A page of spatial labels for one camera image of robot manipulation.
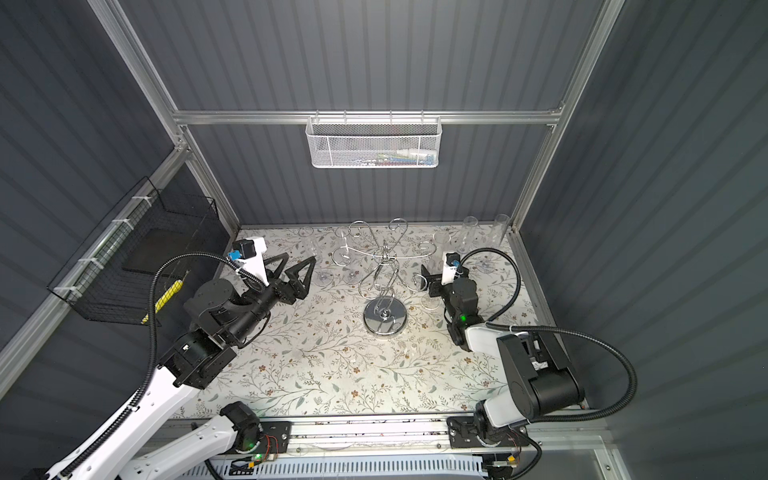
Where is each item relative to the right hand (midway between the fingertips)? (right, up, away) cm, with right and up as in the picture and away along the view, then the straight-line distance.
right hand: (441, 265), depth 88 cm
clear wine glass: (-3, -13, +11) cm, 17 cm away
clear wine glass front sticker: (+9, +12, +3) cm, 16 cm away
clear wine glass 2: (+5, +10, +30) cm, 32 cm away
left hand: (-34, +3, -26) cm, 43 cm away
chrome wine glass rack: (-17, -15, +4) cm, 23 cm away
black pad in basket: (-76, +5, -12) cm, 78 cm away
